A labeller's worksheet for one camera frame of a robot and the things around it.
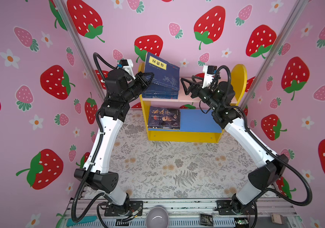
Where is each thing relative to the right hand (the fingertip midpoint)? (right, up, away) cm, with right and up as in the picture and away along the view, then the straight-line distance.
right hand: (186, 77), depth 64 cm
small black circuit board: (+11, -69, +5) cm, 70 cm away
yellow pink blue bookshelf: (+2, -19, +35) cm, 39 cm away
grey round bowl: (-14, -69, +7) cm, 71 cm away
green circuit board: (+30, -71, +7) cm, 77 cm away
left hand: (-14, +1, -3) cm, 14 cm away
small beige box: (+47, -69, +6) cm, 84 cm away
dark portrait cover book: (-11, -18, +27) cm, 34 cm away
